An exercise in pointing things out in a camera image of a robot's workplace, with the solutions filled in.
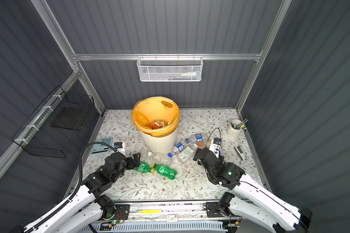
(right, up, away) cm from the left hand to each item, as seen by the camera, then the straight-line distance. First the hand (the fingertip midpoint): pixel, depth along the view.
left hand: (133, 155), depth 79 cm
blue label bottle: (+37, +8, +19) cm, 42 cm away
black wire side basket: (-39, +15, -5) cm, 42 cm away
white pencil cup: (+62, +14, +15) cm, 66 cm away
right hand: (+38, +2, -5) cm, 39 cm away
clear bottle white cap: (+14, -4, +9) cm, 17 cm away
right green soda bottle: (+19, -11, +3) cm, 22 cm away
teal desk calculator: (-27, +1, +17) cm, 32 cm away
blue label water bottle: (+25, +2, +13) cm, 28 cm away
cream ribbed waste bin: (+16, +5, +6) cm, 18 cm away
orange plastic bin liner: (+12, +27, +10) cm, 31 cm away
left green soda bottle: (+4, -9, +8) cm, 13 cm away
